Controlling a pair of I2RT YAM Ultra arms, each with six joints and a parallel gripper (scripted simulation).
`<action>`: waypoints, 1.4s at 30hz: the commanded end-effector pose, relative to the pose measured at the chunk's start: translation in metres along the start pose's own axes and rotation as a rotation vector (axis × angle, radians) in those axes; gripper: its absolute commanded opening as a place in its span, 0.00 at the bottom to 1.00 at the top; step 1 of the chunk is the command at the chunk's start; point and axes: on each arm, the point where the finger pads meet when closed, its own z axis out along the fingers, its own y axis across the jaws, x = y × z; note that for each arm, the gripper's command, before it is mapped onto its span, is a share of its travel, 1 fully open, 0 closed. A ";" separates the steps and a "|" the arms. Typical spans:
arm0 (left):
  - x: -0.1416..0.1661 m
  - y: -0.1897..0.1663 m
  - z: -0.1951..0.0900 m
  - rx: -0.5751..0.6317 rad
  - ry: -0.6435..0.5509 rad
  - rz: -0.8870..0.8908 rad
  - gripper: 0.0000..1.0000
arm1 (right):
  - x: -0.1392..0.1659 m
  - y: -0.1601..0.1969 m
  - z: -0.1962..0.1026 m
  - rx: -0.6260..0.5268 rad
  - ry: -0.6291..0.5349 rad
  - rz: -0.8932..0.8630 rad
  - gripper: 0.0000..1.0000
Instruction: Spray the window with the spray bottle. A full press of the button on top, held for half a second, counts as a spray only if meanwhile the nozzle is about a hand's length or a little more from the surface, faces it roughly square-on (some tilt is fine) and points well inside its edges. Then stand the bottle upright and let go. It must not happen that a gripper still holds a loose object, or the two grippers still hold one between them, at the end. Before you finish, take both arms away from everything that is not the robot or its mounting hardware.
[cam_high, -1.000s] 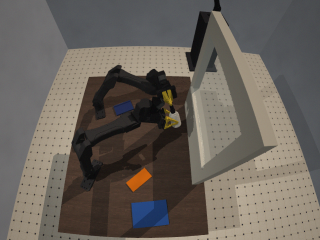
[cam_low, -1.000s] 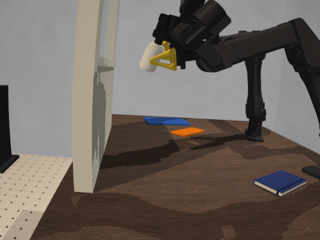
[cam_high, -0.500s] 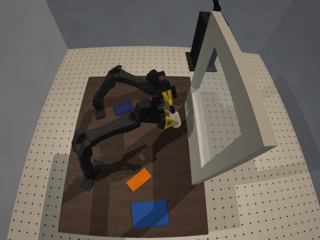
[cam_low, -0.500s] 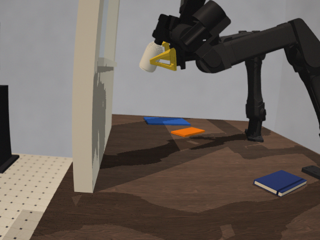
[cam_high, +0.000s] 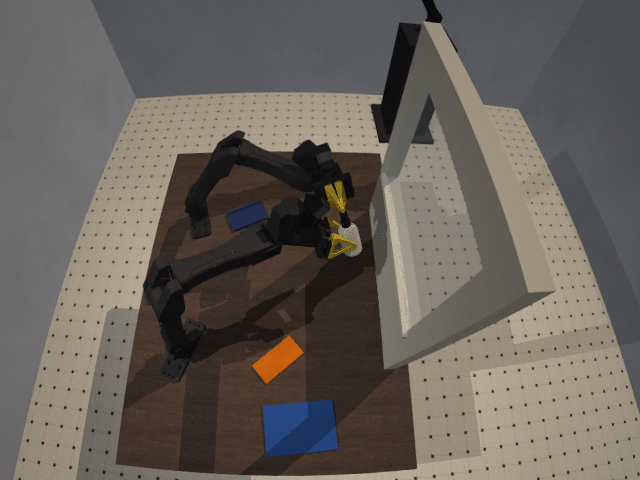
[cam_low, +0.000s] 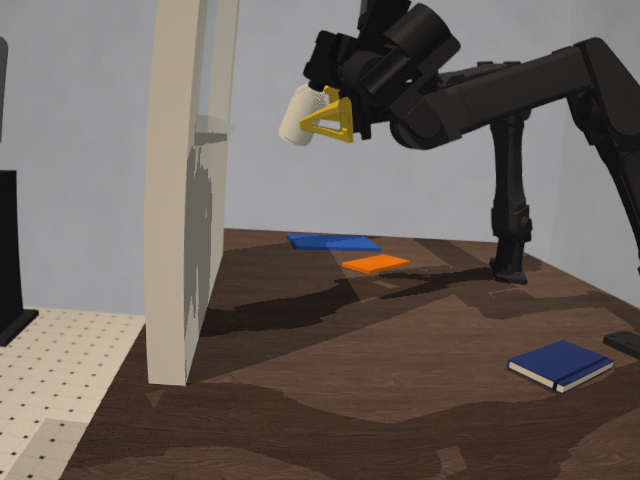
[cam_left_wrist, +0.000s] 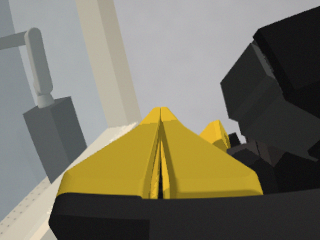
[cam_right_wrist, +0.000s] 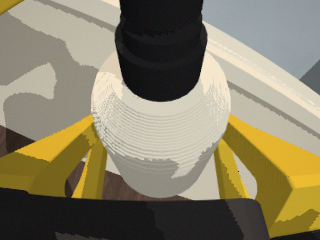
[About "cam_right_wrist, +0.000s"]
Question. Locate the beige window frame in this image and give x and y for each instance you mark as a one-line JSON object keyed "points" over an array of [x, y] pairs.
{"points": [[50, 55]]}

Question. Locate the white spray bottle with black spray head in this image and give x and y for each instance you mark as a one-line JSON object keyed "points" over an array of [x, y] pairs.
{"points": [[160, 111]]}

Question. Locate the clear glass window pane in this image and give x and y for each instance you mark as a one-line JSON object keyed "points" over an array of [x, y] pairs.
{"points": [[278, 38]]}

